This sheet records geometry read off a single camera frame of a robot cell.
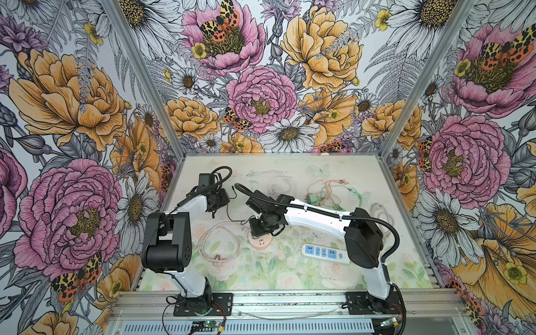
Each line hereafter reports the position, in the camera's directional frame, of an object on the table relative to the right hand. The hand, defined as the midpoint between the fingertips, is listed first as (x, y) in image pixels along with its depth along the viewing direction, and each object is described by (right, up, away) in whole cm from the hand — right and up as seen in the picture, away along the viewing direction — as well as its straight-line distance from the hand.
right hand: (257, 236), depth 82 cm
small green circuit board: (-16, -26, -11) cm, 33 cm away
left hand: (-16, +11, +14) cm, 23 cm away
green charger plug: (+25, +12, +19) cm, 33 cm away
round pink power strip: (+1, -4, +4) cm, 6 cm away
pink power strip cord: (-17, +2, +12) cm, 20 cm away
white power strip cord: (+55, +7, +16) cm, 57 cm away
